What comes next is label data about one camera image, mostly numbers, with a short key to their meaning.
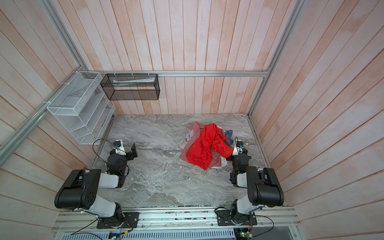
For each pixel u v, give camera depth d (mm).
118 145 764
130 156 836
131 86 1058
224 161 926
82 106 730
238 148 766
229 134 1073
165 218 749
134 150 844
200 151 903
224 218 730
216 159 923
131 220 733
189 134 979
